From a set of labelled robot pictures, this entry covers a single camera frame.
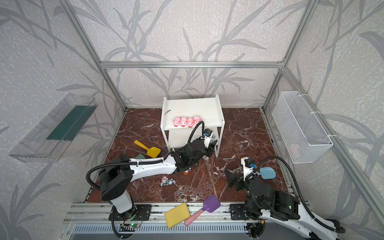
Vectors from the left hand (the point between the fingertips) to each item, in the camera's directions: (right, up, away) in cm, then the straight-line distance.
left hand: (216, 135), depth 79 cm
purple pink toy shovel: (-3, -35, -3) cm, 35 cm away
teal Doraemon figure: (-25, -26, +3) cm, 36 cm away
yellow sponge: (-20, -38, -7) cm, 44 cm away
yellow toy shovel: (-40, -12, +16) cm, 45 cm away
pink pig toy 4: (-10, +8, -12) cm, 18 cm away
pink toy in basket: (+38, -6, -6) cm, 39 cm away
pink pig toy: (-19, +8, -13) cm, 24 cm away
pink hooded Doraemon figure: (-29, -26, +3) cm, 39 cm away
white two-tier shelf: (-4, +14, -4) cm, 15 cm away
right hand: (+7, -13, -9) cm, 17 cm away
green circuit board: (-40, -42, -9) cm, 58 cm away
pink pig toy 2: (-16, +8, -13) cm, 22 cm away
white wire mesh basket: (+35, +1, -19) cm, 39 cm away
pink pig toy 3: (-13, +7, -13) cm, 20 cm away
